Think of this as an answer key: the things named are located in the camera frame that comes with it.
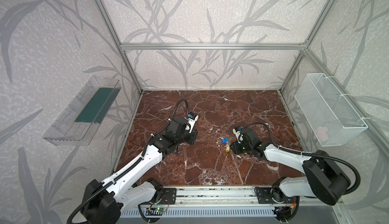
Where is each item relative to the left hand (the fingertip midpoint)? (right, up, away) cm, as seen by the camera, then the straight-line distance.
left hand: (199, 126), depth 79 cm
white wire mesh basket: (+55, +6, -18) cm, 58 cm away
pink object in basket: (+60, -2, -6) cm, 60 cm away
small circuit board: (-18, -38, -8) cm, 43 cm away
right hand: (+19, -11, +11) cm, 25 cm away
